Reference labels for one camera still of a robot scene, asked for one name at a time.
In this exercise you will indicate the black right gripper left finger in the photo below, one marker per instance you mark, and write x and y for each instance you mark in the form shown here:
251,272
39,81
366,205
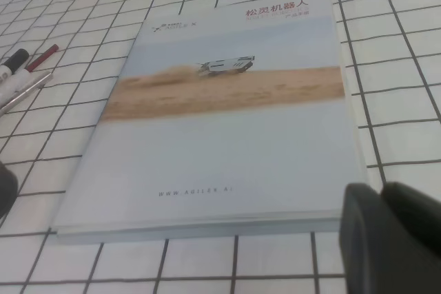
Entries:
8,189

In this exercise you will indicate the AgileX robot brochure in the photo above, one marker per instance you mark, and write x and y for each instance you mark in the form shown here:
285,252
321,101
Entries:
227,121

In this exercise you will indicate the white marker black cap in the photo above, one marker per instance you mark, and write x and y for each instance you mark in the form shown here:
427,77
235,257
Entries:
12,68

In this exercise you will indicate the dark red pencil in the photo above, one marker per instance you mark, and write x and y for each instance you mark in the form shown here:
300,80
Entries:
43,57

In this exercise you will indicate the silver pen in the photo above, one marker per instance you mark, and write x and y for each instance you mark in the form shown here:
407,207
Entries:
31,84

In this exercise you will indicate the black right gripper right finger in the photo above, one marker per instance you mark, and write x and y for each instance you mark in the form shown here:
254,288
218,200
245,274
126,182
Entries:
390,240

